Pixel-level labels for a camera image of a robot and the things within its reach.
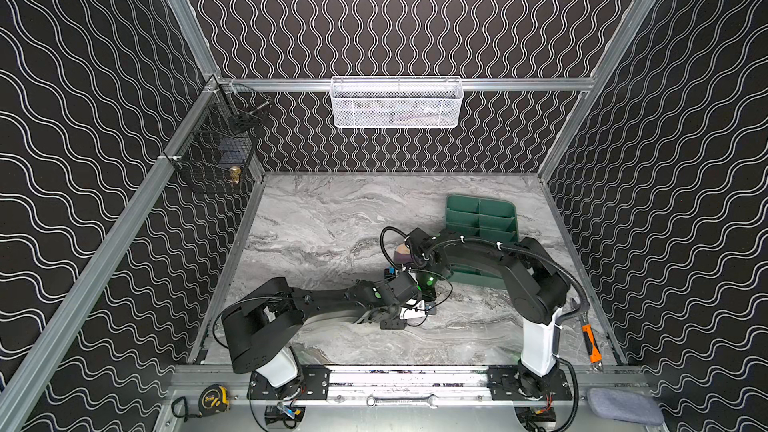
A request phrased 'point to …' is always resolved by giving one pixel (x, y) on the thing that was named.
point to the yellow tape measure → (213, 398)
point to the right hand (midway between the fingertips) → (413, 302)
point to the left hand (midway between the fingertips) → (410, 313)
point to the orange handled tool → (591, 343)
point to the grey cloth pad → (624, 406)
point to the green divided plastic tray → (482, 216)
